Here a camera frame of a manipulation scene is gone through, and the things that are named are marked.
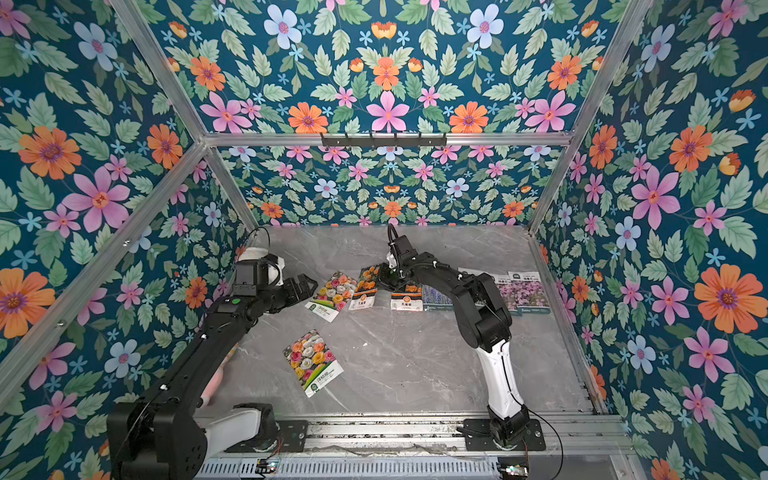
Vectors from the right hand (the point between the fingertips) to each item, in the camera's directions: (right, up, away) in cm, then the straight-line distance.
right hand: (382, 277), depth 97 cm
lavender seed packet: (+18, -8, +2) cm, 20 cm away
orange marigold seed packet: (-5, -4, +2) cm, 7 cm away
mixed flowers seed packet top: (-17, -7, +3) cm, 19 cm away
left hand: (-19, -1, -14) cm, 24 cm away
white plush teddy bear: (-37, +8, -10) cm, 39 cm away
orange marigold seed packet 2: (+9, -7, +2) cm, 11 cm away
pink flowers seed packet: (+48, -6, +2) cm, 49 cm away
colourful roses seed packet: (-19, -24, -11) cm, 33 cm away
